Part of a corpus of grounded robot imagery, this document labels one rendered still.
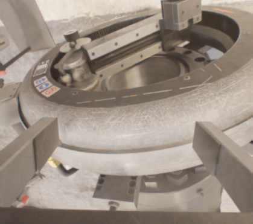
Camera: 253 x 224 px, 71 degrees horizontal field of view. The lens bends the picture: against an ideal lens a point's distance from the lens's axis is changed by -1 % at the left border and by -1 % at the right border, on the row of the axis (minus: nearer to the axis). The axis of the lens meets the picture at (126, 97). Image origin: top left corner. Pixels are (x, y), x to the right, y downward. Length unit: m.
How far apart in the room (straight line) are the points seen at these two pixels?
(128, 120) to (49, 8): 1.12
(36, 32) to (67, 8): 0.29
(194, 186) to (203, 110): 0.37
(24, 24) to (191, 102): 1.29
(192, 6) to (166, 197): 0.57
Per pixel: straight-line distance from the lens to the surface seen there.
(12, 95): 0.59
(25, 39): 1.49
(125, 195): 0.35
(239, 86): 0.33
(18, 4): 1.41
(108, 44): 0.55
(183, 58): 0.68
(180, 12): 0.59
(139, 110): 0.28
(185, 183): 0.62
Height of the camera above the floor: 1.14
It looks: 51 degrees down
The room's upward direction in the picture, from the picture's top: 168 degrees counter-clockwise
